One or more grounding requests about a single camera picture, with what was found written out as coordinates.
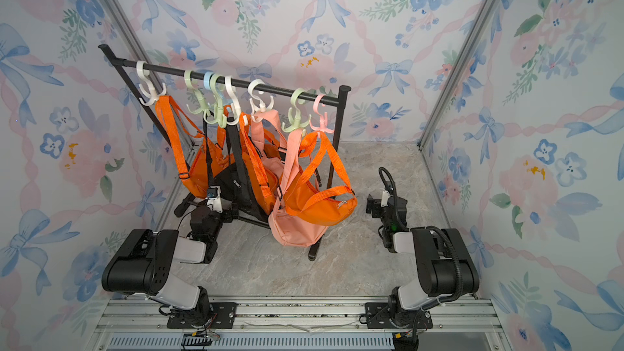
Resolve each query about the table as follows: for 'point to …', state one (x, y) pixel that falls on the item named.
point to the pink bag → (284, 227)
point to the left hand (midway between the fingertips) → (225, 197)
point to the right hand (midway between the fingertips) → (385, 194)
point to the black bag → (233, 181)
